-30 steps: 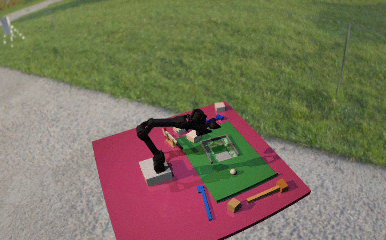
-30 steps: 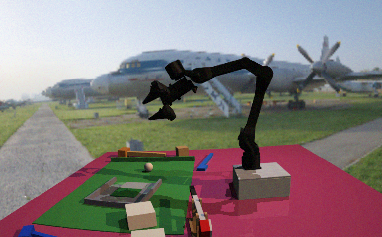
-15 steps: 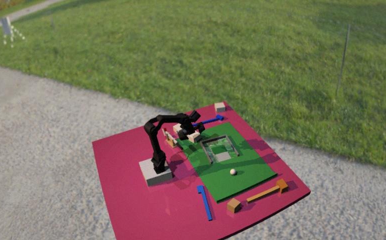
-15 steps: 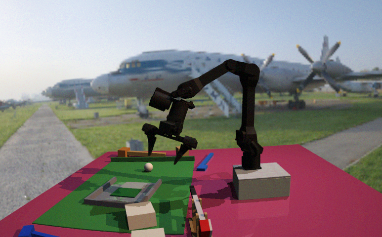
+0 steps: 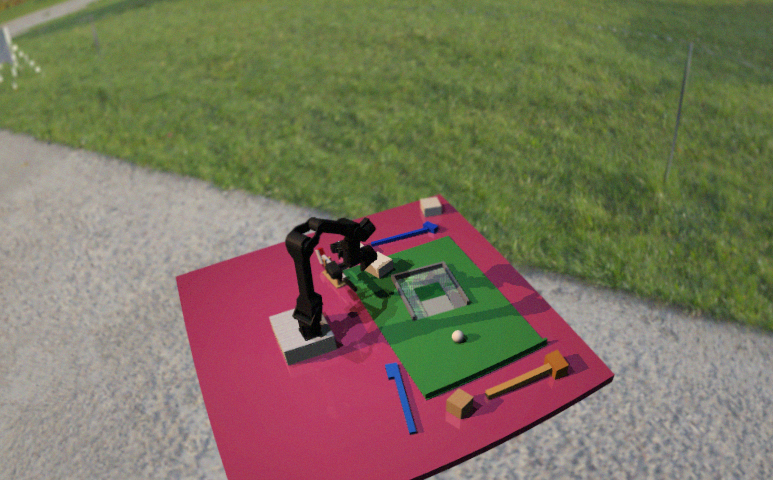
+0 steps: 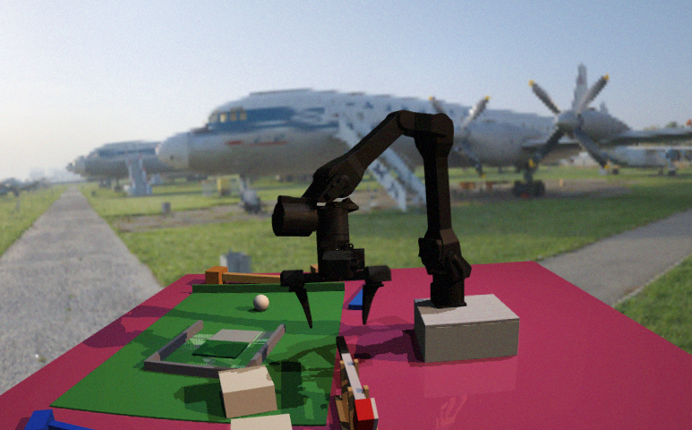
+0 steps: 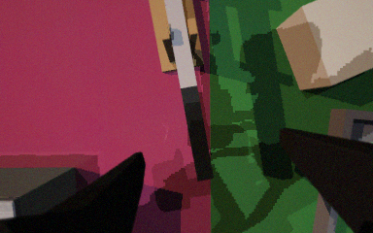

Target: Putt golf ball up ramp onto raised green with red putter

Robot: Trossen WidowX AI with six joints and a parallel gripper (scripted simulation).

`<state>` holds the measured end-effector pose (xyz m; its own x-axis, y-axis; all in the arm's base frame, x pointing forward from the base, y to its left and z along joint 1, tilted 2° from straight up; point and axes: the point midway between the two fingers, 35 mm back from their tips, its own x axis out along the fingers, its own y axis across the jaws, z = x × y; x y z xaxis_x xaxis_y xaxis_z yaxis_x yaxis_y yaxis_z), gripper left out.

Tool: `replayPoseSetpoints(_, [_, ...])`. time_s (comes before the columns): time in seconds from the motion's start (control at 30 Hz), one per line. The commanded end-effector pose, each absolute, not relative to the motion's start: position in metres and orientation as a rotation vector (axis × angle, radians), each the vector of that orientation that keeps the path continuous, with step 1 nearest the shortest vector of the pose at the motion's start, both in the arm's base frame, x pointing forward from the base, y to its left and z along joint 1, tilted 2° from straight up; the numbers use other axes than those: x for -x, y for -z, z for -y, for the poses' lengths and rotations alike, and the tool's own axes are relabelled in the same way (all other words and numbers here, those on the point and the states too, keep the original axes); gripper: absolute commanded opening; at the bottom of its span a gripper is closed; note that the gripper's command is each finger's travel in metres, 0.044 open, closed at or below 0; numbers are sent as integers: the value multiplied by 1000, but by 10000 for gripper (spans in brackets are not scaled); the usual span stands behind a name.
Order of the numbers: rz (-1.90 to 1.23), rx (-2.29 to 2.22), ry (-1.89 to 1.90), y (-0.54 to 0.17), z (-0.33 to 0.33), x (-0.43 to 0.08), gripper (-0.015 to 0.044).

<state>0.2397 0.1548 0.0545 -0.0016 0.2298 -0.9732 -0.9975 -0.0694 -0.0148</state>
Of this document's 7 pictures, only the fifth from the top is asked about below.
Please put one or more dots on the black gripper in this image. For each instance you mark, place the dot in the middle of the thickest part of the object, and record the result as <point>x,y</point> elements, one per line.
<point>366,257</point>

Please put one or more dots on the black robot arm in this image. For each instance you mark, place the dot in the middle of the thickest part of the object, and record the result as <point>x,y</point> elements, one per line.
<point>300,247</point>

